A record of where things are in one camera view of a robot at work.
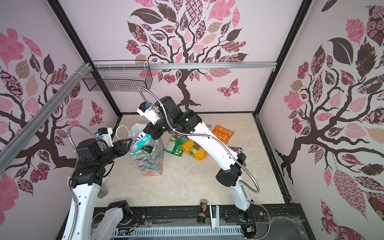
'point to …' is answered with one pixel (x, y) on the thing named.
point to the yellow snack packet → (190, 147)
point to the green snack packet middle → (175, 145)
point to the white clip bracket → (215, 222)
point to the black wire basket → (119, 76)
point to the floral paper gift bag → (150, 159)
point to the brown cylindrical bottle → (202, 212)
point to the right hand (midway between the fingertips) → (145, 127)
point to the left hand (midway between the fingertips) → (131, 142)
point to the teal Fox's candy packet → (139, 142)
